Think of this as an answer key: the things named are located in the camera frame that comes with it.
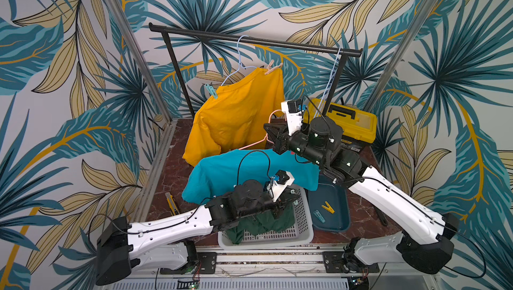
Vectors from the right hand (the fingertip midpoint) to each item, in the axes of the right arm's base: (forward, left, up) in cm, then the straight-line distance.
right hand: (265, 125), depth 60 cm
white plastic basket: (-19, -14, -41) cm, 48 cm away
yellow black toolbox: (+23, -47, -27) cm, 59 cm away
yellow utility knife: (-7, +39, -41) cm, 57 cm away
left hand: (-15, -10, -18) cm, 25 cm away
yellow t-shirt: (+14, +10, -10) cm, 20 cm away
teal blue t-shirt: (-8, +17, -13) cm, 23 cm away
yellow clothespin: (-10, -28, -42) cm, 52 cm away
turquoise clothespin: (-14, -23, -41) cm, 49 cm away
